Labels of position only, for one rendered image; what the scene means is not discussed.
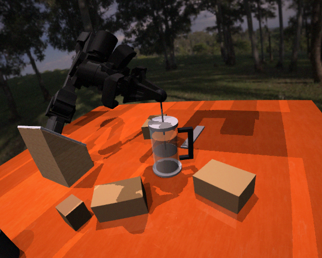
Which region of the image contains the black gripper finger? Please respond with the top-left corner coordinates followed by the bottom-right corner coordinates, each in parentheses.
top-left (123, 74), bottom-right (162, 104)
top-left (138, 71), bottom-right (162, 91)

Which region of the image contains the glass french press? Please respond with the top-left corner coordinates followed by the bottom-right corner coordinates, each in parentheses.
top-left (148, 89), bottom-right (194, 178)

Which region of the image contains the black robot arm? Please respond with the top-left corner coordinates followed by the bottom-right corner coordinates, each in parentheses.
top-left (45, 30), bottom-right (137, 134)

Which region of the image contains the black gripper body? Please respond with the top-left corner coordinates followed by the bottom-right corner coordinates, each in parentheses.
top-left (94, 66), bottom-right (147, 109)

